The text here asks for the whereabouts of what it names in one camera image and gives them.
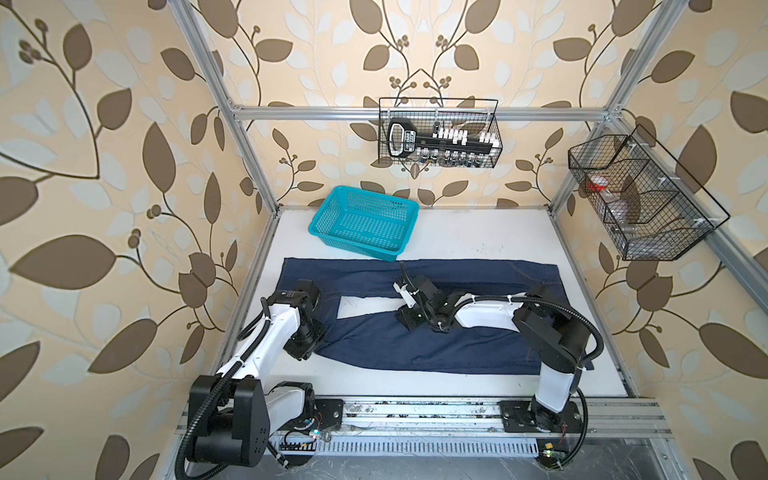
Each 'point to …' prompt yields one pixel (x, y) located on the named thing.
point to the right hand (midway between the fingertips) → (401, 315)
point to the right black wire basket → (650, 208)
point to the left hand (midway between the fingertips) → (319, 344)
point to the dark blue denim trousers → (388, 343)
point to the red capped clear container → (598, 183)
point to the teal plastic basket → (371, 224)
